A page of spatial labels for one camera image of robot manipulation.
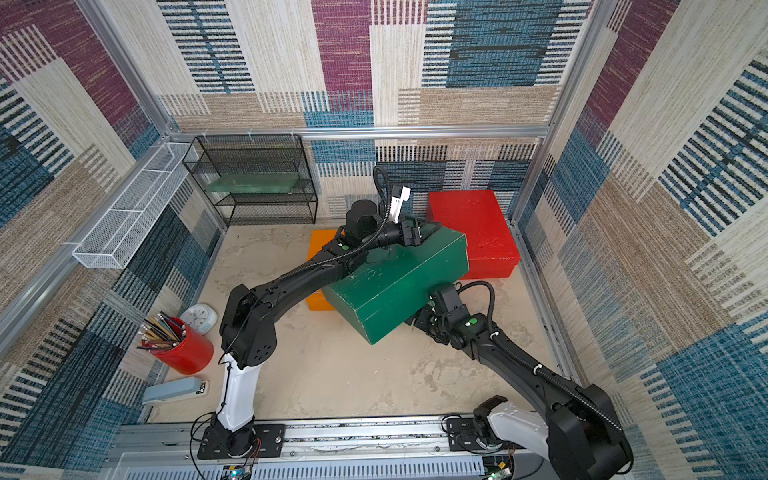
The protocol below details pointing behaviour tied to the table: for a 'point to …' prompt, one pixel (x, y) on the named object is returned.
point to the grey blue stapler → (172, 389)
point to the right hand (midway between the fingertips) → (418, 323)
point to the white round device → (201, 316)
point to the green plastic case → (255, 183)
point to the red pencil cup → (192, 355)
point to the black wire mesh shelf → (235, 154)
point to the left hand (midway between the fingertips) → (436, 227)
